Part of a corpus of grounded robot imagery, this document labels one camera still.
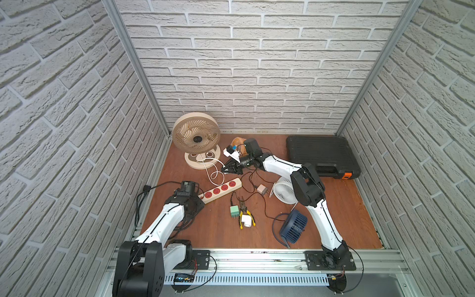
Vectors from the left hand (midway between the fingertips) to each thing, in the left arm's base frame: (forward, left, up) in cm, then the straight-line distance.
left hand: (197, 203), depth 88 cm
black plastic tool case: (+27, -73, +5) cm, 78 cm away
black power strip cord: (+10, +30, -4) cm, 31 cm away
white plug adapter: (-8, -24, 0) cm, 25 cm away
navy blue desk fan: (-14, -42, +11) cm, 46 cm away
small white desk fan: (+2, -41, +9) cm, 42 cm away
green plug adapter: (-4, -18, 0) cm, 19 cm away
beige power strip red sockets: (+7, -11, +1) cm, 13 cm away
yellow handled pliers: (-2, -22, -1) cm, 22 cm away
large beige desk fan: (+24, 0, +23) cm, 33 cm away
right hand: (+15, -13, +9) cm, 22 cm away
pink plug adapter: (+7, -32, +1) cm, 33 cm away
